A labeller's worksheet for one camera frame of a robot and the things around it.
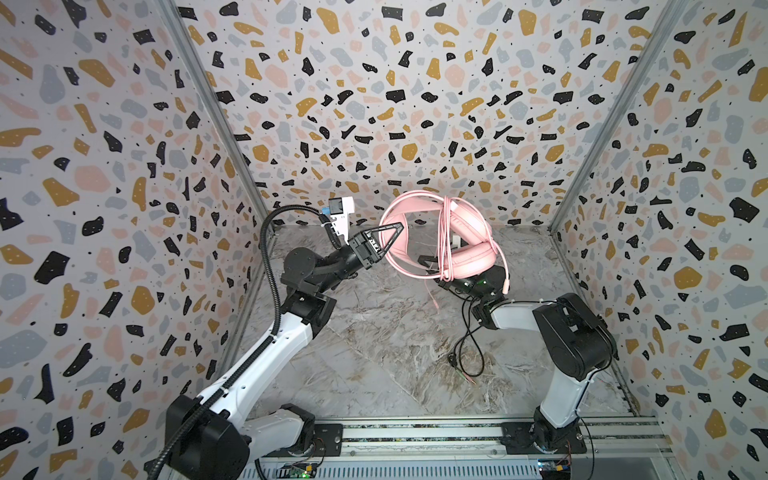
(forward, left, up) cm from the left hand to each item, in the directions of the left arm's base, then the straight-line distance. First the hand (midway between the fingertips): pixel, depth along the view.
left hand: (402, 228), depth 54 cm
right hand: (+9, -4, -21) cm, 23 cm away
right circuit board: (-33, -37, -49) cm, 69 cm away
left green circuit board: (-32, +25, -48) cm, 63 cm away
